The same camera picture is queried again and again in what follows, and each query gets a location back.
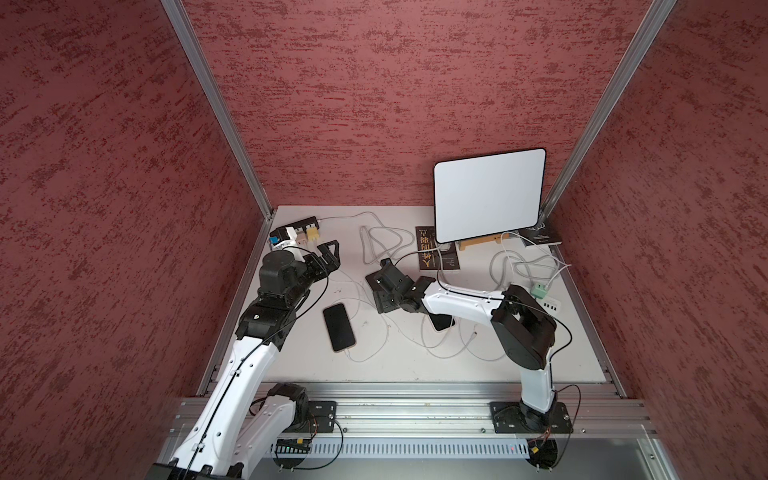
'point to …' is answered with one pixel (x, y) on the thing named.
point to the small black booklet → (542, 233)
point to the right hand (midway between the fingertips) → (388, 299)
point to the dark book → (434, 255)
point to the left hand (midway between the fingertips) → (326, 254)
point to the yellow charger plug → (313, 233)
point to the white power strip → (551, 307)
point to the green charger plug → (539, 290)
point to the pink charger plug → (301, 238)
